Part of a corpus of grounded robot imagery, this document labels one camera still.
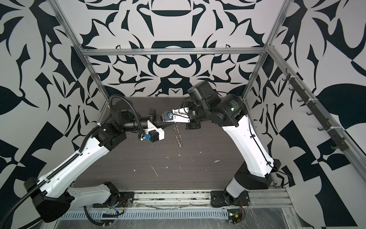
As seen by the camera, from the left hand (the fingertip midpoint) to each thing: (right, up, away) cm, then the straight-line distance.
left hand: (175, 114), depth 58 cm
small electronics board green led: (+29, -50, +13) cm, 59 cm away
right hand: (+2, 0, 0) cm, 2 cm away
